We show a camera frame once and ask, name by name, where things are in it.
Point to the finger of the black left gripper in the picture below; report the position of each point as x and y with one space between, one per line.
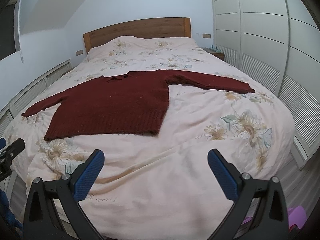
8 154

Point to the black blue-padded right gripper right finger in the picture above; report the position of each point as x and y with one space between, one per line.
270 220

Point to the pink plastic object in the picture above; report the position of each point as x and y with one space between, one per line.
297 218

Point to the dark red knitted sweater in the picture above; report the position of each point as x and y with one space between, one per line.
132 103

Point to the dark window with frame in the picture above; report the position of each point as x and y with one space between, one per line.
9 32

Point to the wooden bed headboard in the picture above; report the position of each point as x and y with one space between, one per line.
145 28

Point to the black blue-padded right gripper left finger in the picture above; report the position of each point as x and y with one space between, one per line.
41 219

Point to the white louvered wardrobe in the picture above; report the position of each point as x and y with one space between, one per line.
276 42

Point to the left wall switch plate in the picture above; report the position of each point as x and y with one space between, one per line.
79 52

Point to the wooden right nightstand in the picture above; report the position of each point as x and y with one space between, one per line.
216 53

